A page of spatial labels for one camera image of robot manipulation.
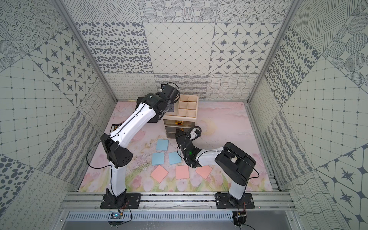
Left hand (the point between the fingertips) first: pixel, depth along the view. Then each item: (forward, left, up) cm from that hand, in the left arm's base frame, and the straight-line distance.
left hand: (172, 106), depth 81 cm
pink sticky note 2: (-27, -6, -29) cm, 40 cm away
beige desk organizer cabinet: (-2, -7, -4) cm, 9 cm away
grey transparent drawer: (-6, -1, -8) cm, 10 cm away
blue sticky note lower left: (-20, +10, -27) cm, 35 cm away
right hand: (-7, -1, -15) cm, 16 cm away
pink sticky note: (-29, +8, -29) cm, 42 cm away
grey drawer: (-3, +3, -26) cm, 27 cm away
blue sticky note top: (-10, +8, -28) cm, 31 cm away
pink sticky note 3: (-27, -19, -28) cm, 43 cm away
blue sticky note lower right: (-19, -1, -27) cm, 34 cm away
